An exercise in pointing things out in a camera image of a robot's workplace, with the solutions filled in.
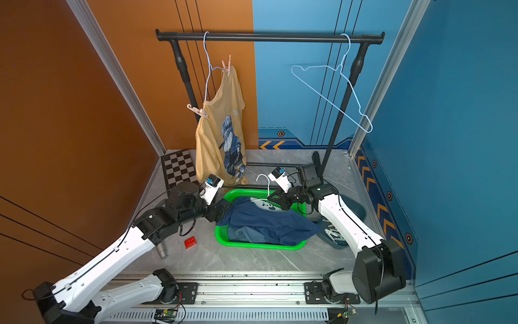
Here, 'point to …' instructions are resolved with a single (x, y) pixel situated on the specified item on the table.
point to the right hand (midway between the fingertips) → (272, 196)
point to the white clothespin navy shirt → (334, 235)
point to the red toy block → (190, 242)
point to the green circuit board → (165, 315)
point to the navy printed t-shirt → (250, 223)
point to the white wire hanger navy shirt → (268, 191)
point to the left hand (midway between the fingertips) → (224, 195)
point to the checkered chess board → (178, 168)
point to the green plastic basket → (222, 235)
